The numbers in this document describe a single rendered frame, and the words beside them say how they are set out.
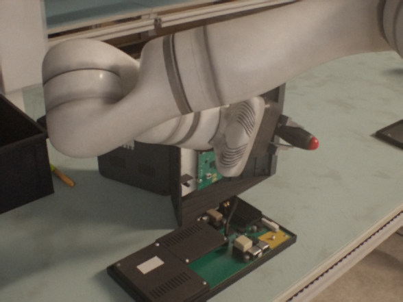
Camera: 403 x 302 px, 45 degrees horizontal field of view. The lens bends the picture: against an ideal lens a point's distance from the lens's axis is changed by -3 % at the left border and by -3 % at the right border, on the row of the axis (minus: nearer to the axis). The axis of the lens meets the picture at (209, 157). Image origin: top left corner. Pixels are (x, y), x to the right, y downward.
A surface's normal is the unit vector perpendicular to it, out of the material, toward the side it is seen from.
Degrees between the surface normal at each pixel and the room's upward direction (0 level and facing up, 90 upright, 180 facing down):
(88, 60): 45
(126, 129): 116
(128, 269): 0
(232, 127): 66
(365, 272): 0
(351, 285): 0
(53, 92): 61
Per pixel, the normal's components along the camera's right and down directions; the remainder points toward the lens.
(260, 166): 0.36, 0.48
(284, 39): 0.35, -0.01
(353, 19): 0.17, 0.34
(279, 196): 0.03, -0.86
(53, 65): -0.51, -0.08
